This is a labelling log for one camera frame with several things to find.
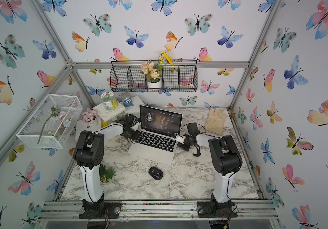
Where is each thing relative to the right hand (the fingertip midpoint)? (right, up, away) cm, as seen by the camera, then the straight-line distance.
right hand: (181, 141), depth 99 cm
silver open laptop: (-17, +1, +2) cm, 17 cm away
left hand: (-30, +4, +4) cm, 31 cm away
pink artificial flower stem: (-66, +17, -24) cm, 72 cm away
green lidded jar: (-43, +25, -15) cm, 52 cm away
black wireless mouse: (-16, -17, -15) cm, 28 cm away
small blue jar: (-37, +28, -4) cm, 47 cm away
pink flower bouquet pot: (-53, +17, -19) cm, 59 cm away
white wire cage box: (-68, +12, -27) cm, 74 cm away
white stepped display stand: (-47, +17, -14) cm, 51 cm away
